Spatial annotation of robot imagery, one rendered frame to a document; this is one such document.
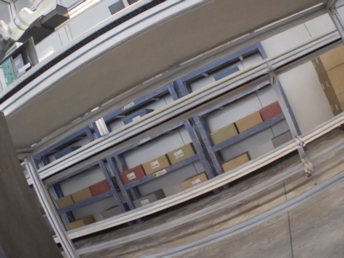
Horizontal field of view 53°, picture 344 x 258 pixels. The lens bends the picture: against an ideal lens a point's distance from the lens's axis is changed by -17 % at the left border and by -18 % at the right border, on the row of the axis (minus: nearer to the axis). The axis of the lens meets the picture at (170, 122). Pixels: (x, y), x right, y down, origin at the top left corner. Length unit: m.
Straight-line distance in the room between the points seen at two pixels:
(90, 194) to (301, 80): 3.26
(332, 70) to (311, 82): 1.03
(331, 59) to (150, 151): 2.86
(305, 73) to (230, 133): 1.39
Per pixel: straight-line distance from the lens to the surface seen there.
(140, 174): 5.05
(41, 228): 0.84
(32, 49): 1.42
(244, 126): 4.78
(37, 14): 1.29
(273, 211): 1.83
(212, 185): 2.66
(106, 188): 5.31
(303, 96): 5.25
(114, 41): 1.02
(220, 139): 4.80
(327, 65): 4.31
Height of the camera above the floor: 0.59
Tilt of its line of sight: 5 degrees up
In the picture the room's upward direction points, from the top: 24 degrees counter-clockwise
